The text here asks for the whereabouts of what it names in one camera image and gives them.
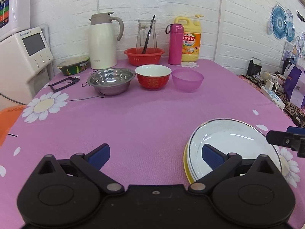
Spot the black box with card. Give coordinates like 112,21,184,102
247,57,262,76

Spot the white charging cable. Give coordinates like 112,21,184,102
269,74,281,101

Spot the purple plastic bowl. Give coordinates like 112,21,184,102
172,69,204,92

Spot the black stirring stick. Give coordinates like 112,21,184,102
142,15,156,54

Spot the white water dispenser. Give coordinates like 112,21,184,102
1,0,53,109

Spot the purple paper bag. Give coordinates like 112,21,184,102
283,62,305,108

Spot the purple floral tablecloth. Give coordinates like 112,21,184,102
1,60,293,228

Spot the blue round wall decoration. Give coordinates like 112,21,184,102
267,5,295,42

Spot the yellow rimmed plate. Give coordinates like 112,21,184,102
183,144,194,184

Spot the orange chair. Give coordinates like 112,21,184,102
0,105,26,145

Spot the pink thermos bottle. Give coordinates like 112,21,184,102
165,23,184,65

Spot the white gold-rimmed plate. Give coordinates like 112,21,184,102
187,118,282,181

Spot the white thermos jug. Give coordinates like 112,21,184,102
88,12,124,70

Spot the clear glass pitcher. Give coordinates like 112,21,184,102
136,20,158,48

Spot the leopard pattern cloth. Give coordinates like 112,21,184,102
238,74,304,128

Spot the white power strip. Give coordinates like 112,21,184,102
260,86,285,111

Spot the yellow detergent bottle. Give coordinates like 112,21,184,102
174,14,204,62

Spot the green instant noodle bowl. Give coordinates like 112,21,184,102
57,56,89,76

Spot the white phone charger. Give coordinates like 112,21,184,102
265,79,274,90

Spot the red and white bowl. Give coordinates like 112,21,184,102
135,64,172,90

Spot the stainless steel bowl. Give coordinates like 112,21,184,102
87,68,136,96

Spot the red plastic basket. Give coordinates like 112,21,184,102
124,48,165,67

